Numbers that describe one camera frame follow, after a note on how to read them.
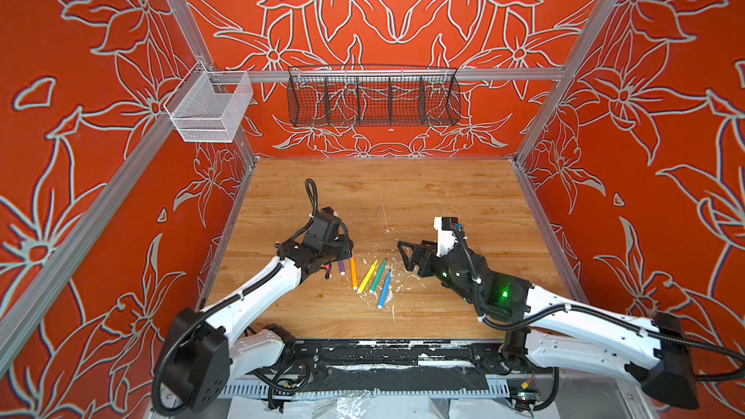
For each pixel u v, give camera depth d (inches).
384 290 33.0
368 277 34.1
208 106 36.8
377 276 34.4
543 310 18.9
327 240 25.1
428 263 24.1
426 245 24.4
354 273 34.4
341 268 35.2
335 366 28.7
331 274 27.5
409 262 24.7
